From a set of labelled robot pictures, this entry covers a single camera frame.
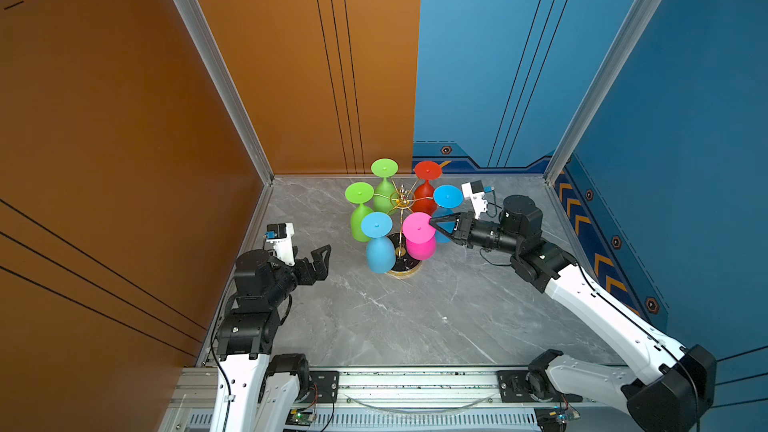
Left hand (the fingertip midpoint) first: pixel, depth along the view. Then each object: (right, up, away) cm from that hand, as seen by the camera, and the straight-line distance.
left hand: (313, 245), depth 71 cm
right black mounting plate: (+49, -35, +1) cm, 60 cm away
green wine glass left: (+11, +13, +4) cm, 17 cm away
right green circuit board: (+57, -41, -1) cm, 70 cm away
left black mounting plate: (+2, -36, +3) cm, 36 cm away
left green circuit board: (-3, -41, -1) cm, 41 cm away
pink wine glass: (+25, +3, -5) cm, 26 cm away
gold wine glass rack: (+23, -10, +22) cm, 33 cm away
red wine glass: (+27, +12, +4) cm, 30 cm away
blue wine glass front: (+16, -1, +3) cm, 16 cm away
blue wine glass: (+33, +11, +3) cm, 35 cm away
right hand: (+27, +5, -5) cm, 28 cm away
